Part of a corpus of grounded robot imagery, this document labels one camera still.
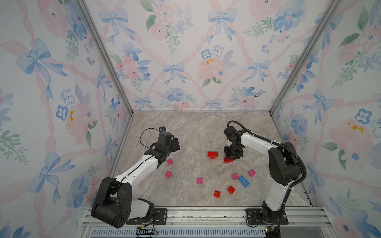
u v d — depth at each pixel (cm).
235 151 80
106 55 86
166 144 69
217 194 81
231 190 82
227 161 92
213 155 93
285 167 50
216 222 73
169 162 92
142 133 70
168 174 86
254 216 73
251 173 87
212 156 94
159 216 75
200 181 84
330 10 70
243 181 84
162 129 78
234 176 86
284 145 52
